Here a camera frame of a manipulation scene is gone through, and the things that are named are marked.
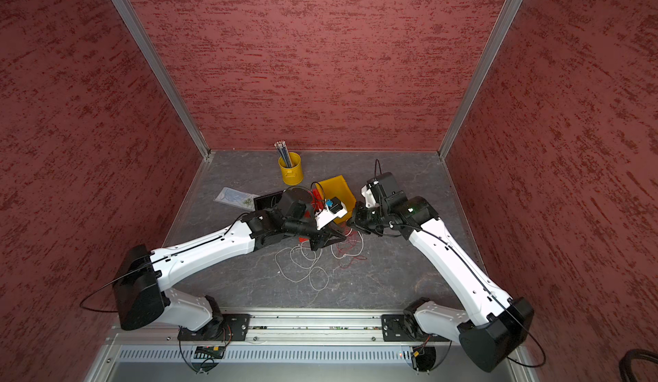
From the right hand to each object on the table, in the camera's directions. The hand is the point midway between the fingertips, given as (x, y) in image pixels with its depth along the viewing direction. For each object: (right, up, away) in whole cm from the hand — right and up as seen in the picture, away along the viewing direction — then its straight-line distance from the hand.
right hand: (346, 228), depth 71 cm
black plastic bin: (-29, +5, +23) cm, 38 cm away
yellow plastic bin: (-2, +10, +35) cm, 37 cm away
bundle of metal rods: (-25, +27, +29) cm, 46 cm away
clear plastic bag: (-48, +7, +33) cm, 59 cm away
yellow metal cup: (-20, +15, +32) cm, 41 cm away
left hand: (-2, -3, +1) cm, 4 cm away
